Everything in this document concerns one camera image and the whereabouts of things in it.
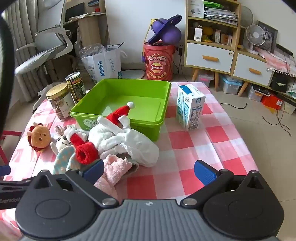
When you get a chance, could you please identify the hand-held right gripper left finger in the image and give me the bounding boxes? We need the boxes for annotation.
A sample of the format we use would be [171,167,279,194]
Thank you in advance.
[26,159,119,209]

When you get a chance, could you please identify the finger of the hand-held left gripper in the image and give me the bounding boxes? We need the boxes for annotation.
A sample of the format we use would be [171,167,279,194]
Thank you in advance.
[0,164,33,192]

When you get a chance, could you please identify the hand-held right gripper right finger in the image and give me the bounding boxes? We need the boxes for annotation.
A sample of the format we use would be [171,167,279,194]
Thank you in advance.
[180,159,270,209]

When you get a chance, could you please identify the pink fuzzy sock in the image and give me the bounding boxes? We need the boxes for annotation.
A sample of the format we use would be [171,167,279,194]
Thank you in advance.
[92,155,139,200]

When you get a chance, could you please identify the red christmas sock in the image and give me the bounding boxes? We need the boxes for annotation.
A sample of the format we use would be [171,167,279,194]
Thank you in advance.
[69,129,99,165]

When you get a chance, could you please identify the white plush with santa hat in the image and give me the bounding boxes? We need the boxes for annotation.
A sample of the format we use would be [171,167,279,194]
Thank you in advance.
[88,101,136,161]

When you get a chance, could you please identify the bunny plush toy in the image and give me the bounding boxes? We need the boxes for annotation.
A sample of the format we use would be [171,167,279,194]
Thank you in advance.
[50,124,81,175]

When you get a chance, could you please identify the burger plush toy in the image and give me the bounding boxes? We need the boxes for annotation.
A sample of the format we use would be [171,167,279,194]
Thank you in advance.
[26,122,52,152]

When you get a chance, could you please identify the white cloth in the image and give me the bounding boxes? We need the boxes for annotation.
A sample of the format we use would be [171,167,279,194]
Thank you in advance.
[115,128,160,168]

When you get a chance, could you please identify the green plastic bin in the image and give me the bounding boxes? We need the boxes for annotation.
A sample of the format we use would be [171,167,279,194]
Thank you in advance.
[70,79,172,142]

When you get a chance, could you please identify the pink checkered tablecloth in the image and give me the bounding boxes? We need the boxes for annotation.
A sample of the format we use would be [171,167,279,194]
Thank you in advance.
[0,81,281,241]

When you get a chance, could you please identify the red stool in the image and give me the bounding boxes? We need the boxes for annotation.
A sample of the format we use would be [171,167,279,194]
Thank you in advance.
[0,130,23,165]

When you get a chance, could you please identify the blue white milk carton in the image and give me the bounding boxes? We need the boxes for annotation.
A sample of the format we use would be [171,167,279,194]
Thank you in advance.
[176,84,206,132]

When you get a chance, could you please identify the clear cookie jar gold lid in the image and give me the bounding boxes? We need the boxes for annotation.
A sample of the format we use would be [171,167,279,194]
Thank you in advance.
[46,83,75,122]

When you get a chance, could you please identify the green drink can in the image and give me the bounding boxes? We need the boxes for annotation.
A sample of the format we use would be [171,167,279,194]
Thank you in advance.
[65,71,87,105]

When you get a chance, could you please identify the clear storage box blue lid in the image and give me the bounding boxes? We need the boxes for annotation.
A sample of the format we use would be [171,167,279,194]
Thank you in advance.
[219,74,243,95]

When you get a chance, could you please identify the clear storage box pink contents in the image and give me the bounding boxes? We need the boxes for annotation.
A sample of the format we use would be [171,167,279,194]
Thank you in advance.
[195,72,215,88]

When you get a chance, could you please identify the red cardboard box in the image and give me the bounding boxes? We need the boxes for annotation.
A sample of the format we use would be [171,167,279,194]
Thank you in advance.
[261,92,284,110]

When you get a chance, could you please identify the white floor scale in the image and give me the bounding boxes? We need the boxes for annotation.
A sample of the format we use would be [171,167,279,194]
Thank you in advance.
[121,70,144,80]

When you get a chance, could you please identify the white plastic bag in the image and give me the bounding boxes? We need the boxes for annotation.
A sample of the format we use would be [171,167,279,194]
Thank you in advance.
[80,44,123,84]

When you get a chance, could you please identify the tall wooden shelf cabinet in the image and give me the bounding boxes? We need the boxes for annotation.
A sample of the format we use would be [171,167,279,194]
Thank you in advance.
[184,0,241,91]

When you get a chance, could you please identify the low wooden drawer cabinet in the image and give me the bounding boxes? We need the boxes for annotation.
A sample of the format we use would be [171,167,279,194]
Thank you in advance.
[231,25,276,97]

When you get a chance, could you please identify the red round bucket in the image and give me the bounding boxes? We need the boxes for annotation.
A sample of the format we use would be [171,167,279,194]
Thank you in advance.
[142,42,176,81]

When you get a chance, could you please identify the clear plastic bag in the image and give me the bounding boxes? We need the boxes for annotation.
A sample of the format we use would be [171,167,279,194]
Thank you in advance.
[80,43,106,59]

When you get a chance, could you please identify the grey white office chair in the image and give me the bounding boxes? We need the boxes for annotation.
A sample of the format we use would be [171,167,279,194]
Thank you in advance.
[14,0,80,114]

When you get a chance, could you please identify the pink cloth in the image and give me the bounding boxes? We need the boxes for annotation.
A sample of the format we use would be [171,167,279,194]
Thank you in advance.
[258,47,296,77]

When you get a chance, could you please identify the purple bounce ball toy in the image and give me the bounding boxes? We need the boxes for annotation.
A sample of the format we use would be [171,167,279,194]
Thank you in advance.
[146,14,183,46]

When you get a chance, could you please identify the white desk fan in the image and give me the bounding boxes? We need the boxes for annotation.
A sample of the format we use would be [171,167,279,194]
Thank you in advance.
[243,24,267,55]

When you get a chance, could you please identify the stack of papers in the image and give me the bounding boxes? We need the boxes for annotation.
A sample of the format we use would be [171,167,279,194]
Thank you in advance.
[203,6,238,26]

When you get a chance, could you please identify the white product box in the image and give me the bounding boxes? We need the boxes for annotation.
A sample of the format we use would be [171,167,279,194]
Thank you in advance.
[187,0,204,19]

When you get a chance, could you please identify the black floor cable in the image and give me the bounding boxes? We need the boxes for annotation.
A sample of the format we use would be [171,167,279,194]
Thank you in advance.
[219,101,248,110]
[262,108,291,138]

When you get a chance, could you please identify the dark picture frame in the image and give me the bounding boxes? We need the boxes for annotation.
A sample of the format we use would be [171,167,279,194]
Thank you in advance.
[255,20,278,54]

